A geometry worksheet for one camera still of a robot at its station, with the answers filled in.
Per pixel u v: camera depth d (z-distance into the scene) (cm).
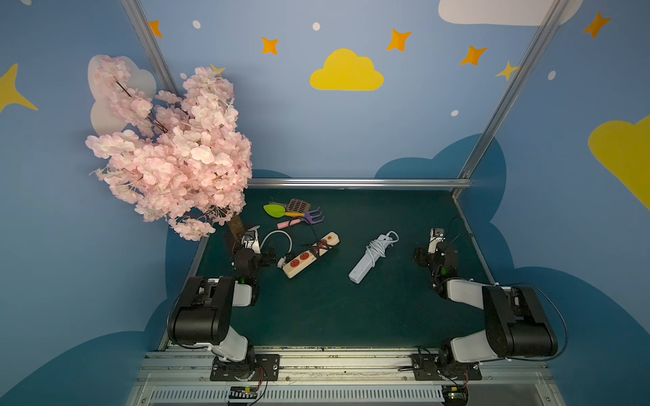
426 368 74
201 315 45
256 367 73
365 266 93
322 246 96
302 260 93
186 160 49
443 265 72
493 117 95
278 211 115
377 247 96
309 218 111
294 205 115
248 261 71
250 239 78
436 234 82
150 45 75
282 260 95
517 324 45
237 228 95
